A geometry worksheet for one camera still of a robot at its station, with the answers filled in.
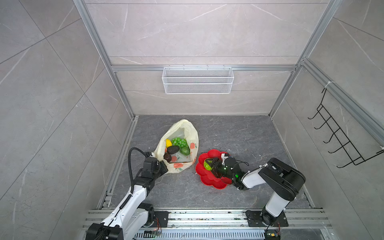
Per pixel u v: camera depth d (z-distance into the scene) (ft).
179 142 3.22
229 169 2.29
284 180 1.57
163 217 2.40
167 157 3.02
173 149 3.15
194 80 3.30
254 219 2.39
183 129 3.13
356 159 1.91
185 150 3.09
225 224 2.39
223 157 2.86
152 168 2.17
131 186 1.81
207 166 2.80
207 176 2.89
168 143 3.19
